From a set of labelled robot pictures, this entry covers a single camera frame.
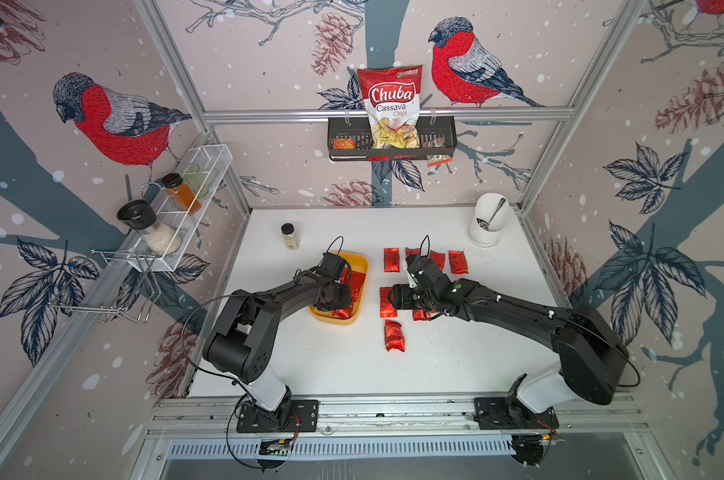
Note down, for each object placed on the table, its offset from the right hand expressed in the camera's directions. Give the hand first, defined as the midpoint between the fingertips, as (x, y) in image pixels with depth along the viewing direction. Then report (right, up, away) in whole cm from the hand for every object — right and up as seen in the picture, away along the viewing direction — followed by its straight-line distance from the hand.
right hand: (394, 295), depth 85 cm
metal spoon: (+36, +21, +25) cm, 49 cm away
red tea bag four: (+1, +8, +18) cm, 20 cm away
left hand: (-13, -2, +8) cm, 16 cm away
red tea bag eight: (0, -12, 0) cm, 12 cm away
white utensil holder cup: (+36, +24, +19) cm, 47 cm away
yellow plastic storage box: (-11, +8, +13) cm, 19 cm away
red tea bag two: (+17, +9, +20) cm, 28 cm away
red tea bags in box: (-12, +2, +12) cm, 17 cm away
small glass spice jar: (-36, +16, +18) cm, 43 cm away
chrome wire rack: (-58, +8, -27) cm, 65 cm away
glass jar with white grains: (-55, +17, -19) cm, 61 cm away
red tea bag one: (+24, +8, +18) cm, 31 cm away
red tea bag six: (+8, -7, +5) cm, 12 cm away
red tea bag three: (+8, +12, +19) cm, 23 cm away
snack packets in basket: (+12, +41, +5) cm, 43 cm away
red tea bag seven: (-2, -6, +6) cm, 9 cm away
